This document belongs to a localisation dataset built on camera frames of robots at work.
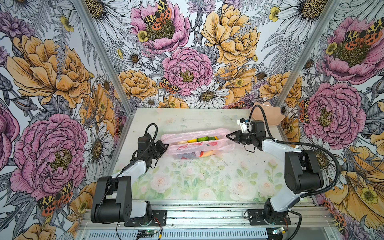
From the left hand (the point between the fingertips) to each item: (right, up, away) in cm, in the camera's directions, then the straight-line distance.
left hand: (169, 147), depth 90 cm
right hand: (+35, +5, 0) cm, 36 cm away
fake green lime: (+20, +4, +8) cm, 22 cm away
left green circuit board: (-7, -37, -19) cm, 43 cm away
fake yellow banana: (+24, -3, +2) cm, 24 cm away
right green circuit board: (+55, -36, -19) cm, 68 cm away
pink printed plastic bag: (+14, +2, -1) cm, 14 cm away
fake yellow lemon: (+14, +3, +8) cm, 16 cm away
